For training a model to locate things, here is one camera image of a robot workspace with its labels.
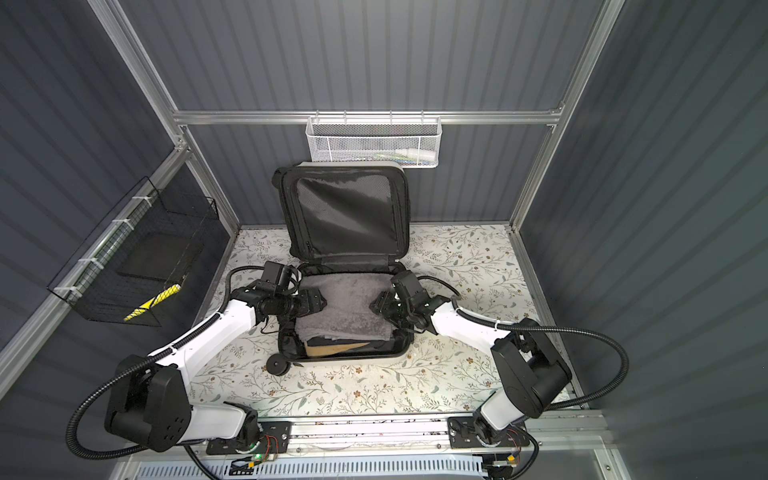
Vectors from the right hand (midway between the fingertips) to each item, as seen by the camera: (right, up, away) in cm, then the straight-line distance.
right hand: (377, 311), depth 86 cm
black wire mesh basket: (-59, +19, -10) cm, 63 cm away
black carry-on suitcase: (-10, +26, +6) cm, 28 cm away
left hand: (-18, +2, 0) cm, 19 cm away
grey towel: (-8, 0, -2) cm, 9 cm away
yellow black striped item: (-50, +7, -16) cm, 53 cm away
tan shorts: (-18, -11, -2) cm, 21 cm away
